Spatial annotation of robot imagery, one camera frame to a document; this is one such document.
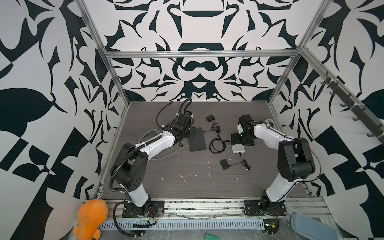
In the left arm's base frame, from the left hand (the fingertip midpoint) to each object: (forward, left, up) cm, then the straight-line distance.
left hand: (192, 126), depth 90 cm
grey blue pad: (-50, -52, -11) cm, 73 cm away
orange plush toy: (-43, +45, -4) cm, 62 cm away
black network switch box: (-5, -4, -12) cm, 13 cm away
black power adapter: (-19, -18, -12) cm, 29 cm away
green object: (-52, -6, -12) cm, 53 cm away
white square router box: (-9, -28, -11) cm, 31 cm away
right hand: (-6, -29, -8) cm, 30 cm away
